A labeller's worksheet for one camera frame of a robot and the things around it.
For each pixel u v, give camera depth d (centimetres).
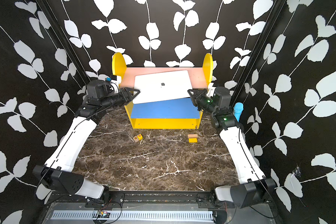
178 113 102
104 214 71
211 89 63
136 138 96
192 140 99
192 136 101
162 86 76
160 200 75
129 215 70
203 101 59
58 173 39
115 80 63
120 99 61
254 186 38
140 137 98
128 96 61
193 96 59
